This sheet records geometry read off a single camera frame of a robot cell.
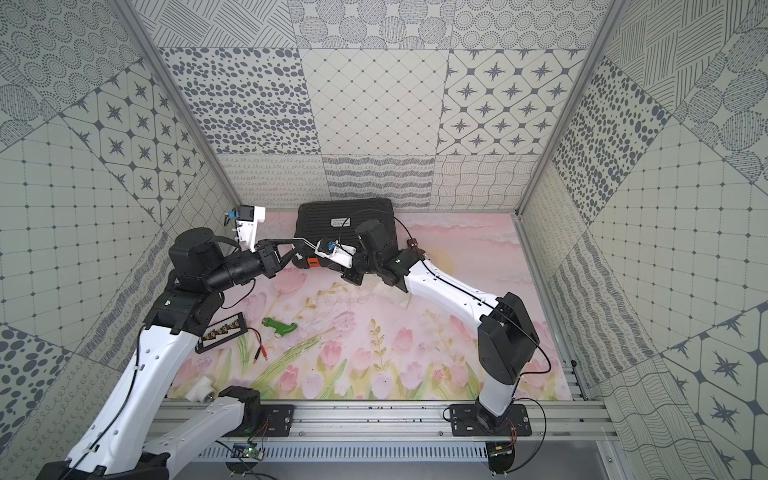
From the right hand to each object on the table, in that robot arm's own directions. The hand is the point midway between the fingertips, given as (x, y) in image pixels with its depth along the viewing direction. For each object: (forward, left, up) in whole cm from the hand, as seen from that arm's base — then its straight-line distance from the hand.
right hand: (336, 261), depth 79 cm
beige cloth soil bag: (+1, -9, -18) cm, 20 cm away
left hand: (-5, +5, +17) cm, 19 cm away
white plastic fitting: (-28, +34, -18) cm, 48 cm away
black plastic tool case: (+28, +6, -13) cm, 32 cm away
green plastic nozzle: (-10, +19, -21) cm, 30 cm away
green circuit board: (-40, +19, -22) cm, 49 cm away
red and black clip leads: (-15, +24, -21) cm, 35 cm away
